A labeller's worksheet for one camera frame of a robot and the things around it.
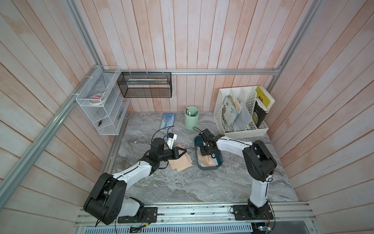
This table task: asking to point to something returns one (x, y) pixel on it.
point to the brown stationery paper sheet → (182, 163)
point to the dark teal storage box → (217, 160)
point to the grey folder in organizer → (243, 119)
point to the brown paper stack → (204, 161)
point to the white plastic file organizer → (251, 128)
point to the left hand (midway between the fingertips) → (186, 153)
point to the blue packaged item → (168, 120)
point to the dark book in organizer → (258, 113)
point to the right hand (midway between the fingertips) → (205, 151)
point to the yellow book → (267, 99)
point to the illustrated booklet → (231, 109)
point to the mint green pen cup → (191, 115)
